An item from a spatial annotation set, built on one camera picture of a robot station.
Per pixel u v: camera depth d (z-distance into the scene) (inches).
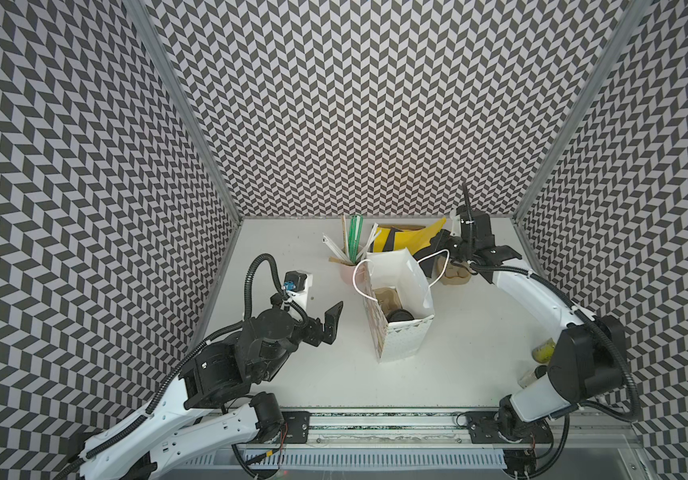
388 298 36.9
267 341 16.2
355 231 36.9
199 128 36.9
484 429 29.0
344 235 37.0
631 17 26.3
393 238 41.7
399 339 28.2
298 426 28.4
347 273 38.6
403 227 44.0
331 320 21.0
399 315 30.9
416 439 28.4
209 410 16.7
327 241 35.0
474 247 25.2
